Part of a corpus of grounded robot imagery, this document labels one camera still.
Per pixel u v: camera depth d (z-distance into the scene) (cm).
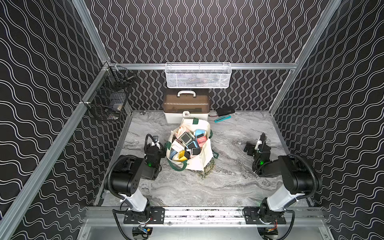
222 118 116
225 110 118
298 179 47
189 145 85
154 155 73
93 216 78
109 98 92
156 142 80
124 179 47
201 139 83
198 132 90
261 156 75
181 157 77
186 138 84
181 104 116
